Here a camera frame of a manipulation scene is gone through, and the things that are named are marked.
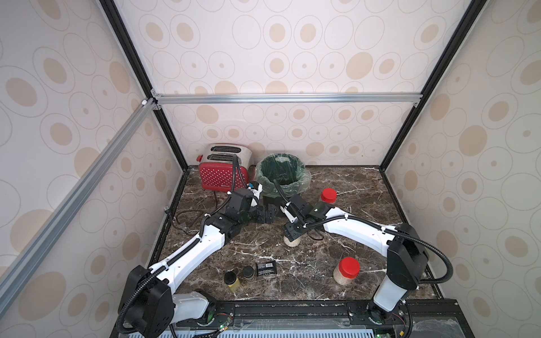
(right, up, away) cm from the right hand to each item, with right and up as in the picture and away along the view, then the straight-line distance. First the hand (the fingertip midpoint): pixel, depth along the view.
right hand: (298, 226), depth 86 cm
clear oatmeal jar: (-2, -7, +2) cm, 8 cm away
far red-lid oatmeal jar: (+15, +13, +7) cm, 21 cm away
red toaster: (-37, +26, +11) cm, 47 cm away
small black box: (-13, -16, -3) cm, 21 cm away
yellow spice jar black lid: (-25, -15, -15) cm, 33 cm away
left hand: (-10, +9, -7) cm, 15 cm away
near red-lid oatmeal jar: (+16, -12, -13) cm, 24 cm away
